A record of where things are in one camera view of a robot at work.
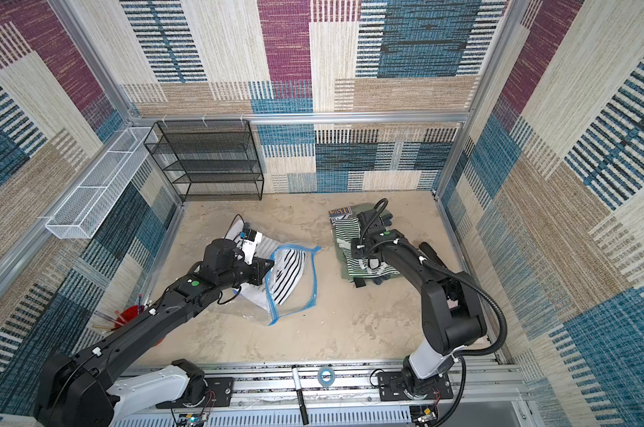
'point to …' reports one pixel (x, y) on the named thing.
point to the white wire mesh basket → (88, 205)
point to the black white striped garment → (287, 269)
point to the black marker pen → (300, 395)
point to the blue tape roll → (330, 382)
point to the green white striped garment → (346, 230)
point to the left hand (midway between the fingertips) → (274, 262)
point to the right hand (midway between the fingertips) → (363, 252)
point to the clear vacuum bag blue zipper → (256, 302)
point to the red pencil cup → (129, 314)
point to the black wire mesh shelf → (209, 159)
